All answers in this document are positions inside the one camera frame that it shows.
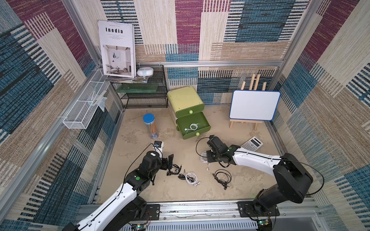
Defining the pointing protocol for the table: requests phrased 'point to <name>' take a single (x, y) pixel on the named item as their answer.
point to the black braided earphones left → (176, 170)
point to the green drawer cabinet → (186, 108)
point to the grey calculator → (254, 144)
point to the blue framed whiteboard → (254, 105)
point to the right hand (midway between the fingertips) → (208, 154)
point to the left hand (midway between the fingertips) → (165, 153)
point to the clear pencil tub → (149, 119)
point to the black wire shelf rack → (153, 94)
